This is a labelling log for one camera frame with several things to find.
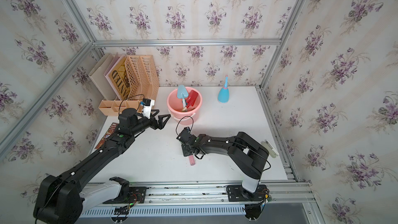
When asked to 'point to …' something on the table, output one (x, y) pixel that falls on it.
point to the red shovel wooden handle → (191, 99)
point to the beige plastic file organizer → (142, 83)
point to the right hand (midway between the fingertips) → (188, 150)
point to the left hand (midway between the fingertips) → (165, 114)
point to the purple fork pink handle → (192, 160)
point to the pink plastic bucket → (174, 105)
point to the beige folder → (97, 76)
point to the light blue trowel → (182, 93)
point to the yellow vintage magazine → (119, 77)
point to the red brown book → (108, 135)
